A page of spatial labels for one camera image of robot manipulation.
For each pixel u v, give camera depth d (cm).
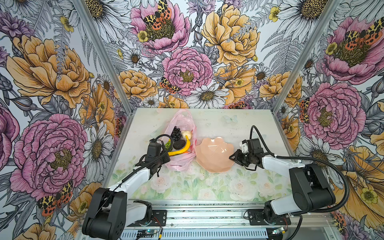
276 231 72
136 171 56
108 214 41
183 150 97
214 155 94
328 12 73
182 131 105
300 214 55
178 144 97
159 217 74
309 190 45
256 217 74
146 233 71
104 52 88
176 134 102
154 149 69
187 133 102
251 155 78
